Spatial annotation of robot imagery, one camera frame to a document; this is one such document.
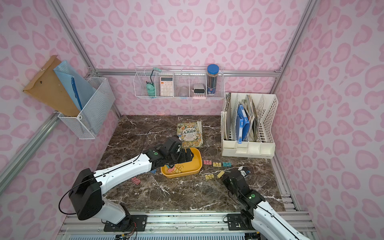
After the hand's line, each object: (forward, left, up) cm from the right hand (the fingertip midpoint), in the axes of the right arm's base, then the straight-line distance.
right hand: (221, 174), depth 84 cm
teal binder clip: (+8, -5, -5) cm, 10 cm away
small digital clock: (+39, +13, +27) cm, 49 cm away
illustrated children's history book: (+32, +19, -5) cm, 38 cm away
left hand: (+7, +18, +9) cm, 22 cm away
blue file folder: (+23, -12, +16) cm, 31 cm away
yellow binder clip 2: (+1, 0, -4) cm, 4 cm away
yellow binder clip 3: (-1, +6, -3) cm, 7 cm away
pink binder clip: (+8, +8, -2) cm, 11 cm away
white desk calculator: (+47, +33, +26) cm, 63 cm away
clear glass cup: (+44, +23, +23) cm, 55 cm away
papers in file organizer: (+37, -18, +19) cm, 45 cm away
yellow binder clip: (+7, +2, -4) cm, 8 cm away
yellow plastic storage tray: (+4, +21, -4) cm, 22 cm away
